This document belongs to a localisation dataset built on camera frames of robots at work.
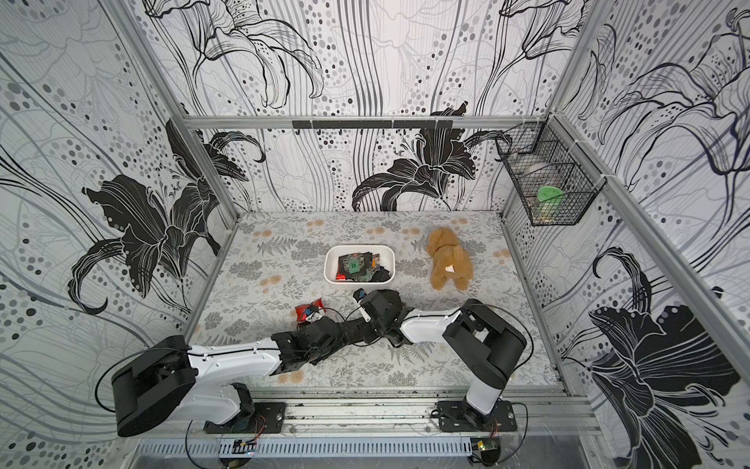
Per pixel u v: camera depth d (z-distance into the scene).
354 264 0.99
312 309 0.80
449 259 0.90
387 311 0.70
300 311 0.91
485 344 0.46
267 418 0.73
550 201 0.71
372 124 0.91
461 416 0.72
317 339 0.65
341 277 0.98
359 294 0.80
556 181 0.80
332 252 1.01
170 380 0.41
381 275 0.98
